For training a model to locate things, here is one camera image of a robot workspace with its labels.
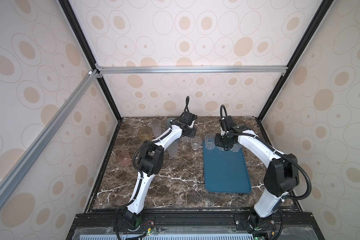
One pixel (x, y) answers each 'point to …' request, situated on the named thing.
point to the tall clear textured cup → (155, 124)
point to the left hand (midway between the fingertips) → (197, 131)
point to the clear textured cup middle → (185, 139)
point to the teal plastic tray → (225, 171)
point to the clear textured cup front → (195, 142)
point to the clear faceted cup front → (210, 143)
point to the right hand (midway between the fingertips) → (222, 143)
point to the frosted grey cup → (173, 149)
